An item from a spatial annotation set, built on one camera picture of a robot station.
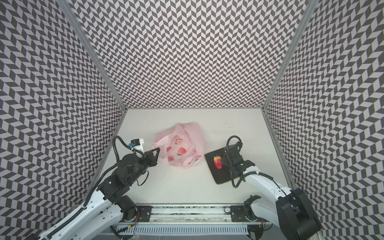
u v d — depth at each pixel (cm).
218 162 87
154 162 64
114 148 52
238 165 62
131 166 53
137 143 64
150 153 65
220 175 85
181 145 98
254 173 54
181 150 96
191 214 74
